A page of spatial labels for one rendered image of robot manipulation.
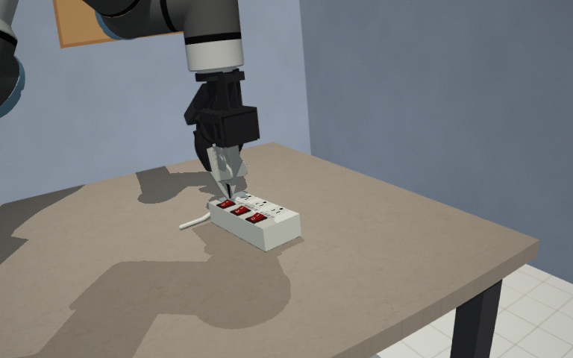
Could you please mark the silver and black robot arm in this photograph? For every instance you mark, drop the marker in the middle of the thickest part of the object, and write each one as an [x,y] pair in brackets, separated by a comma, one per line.
[212,37]

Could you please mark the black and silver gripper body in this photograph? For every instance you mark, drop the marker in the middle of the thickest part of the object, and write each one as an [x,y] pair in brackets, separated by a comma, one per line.
[238,124]

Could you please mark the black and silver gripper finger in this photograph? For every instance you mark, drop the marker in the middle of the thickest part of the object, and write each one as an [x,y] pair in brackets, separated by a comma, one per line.
[237,165]
[213,161]

